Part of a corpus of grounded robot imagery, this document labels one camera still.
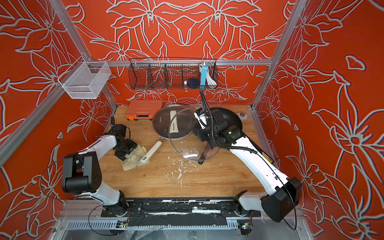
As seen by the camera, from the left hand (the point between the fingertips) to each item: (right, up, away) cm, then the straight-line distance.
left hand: (133, 150), depth 92 cm
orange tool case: (0, +27, +19) cm, 33 cm away
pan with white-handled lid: (+24, +17, +11) cm, 32 cm away
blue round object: (+38, +43, +3) cm, 58 cm away
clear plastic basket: (-29, +44, -2) cm, 53 cm away
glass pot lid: (+31, +5, +6) cm, 32 cm away
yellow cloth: (+1, -5, -4) cm, 6 cm away
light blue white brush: (+46, +45, -2) cm, 65 cm away
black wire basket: (+25, +51, +7) cm, 57 cm away
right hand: (+39, +15, -18) cm, 45 cm away
